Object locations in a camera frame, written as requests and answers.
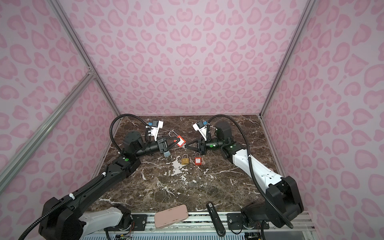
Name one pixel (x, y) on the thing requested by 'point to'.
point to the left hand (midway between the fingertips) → (179, 138)
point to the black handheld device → (217, 222)
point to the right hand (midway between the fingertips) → (189, 146)
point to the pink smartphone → (169, 216)
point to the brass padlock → (185, 161)
